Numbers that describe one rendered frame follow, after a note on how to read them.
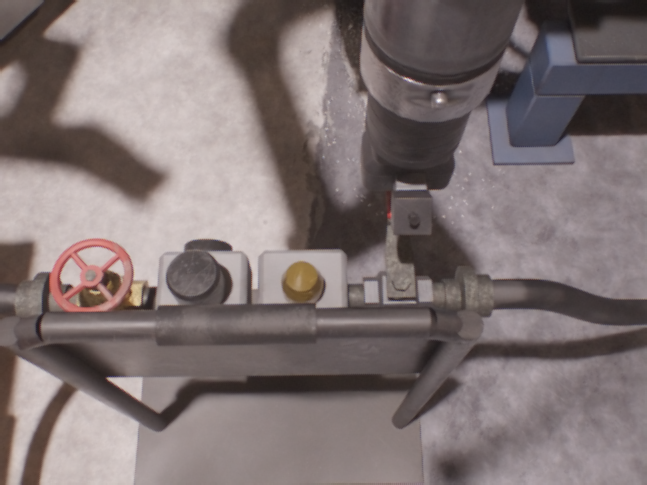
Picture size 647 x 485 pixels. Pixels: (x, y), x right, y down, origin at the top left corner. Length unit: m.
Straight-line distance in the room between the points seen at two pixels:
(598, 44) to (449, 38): 0.72
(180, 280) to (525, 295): 0.32
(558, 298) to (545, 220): 0.54
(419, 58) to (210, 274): 0.29
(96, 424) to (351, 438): 0.38
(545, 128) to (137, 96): 0.72
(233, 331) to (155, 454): 0.59
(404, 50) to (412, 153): 0.12
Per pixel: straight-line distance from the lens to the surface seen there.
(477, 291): 0.67
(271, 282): 0.65
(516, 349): 1.15
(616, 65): 1.12
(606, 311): 0.78
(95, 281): 0.64
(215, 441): 1.09
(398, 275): 0.64
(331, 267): 0.66
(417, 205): 0.55
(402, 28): 0.40
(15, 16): 1.42
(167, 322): 0.54
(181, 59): 1.37
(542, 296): 0.69
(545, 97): 1.15
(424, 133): 0.49
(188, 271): 0.62
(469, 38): 0.40
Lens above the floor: 1.08
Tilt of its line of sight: 68 degrees down
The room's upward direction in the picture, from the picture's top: straight up
